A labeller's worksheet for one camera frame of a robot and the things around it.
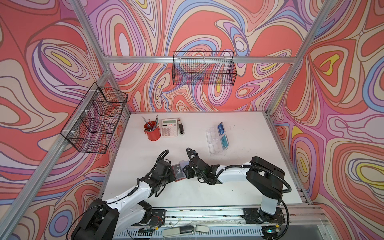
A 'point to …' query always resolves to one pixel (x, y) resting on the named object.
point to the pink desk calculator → (169, 127)
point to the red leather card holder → (174, 175)
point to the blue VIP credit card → (221, 128)
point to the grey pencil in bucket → (142, 116)
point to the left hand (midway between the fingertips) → (177, 175)
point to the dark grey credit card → (178, 171)
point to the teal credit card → (224, 142)
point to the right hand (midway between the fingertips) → (185, 173)
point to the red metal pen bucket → (152, 130)
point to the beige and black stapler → (181, 127)
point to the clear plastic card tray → (217, 140)
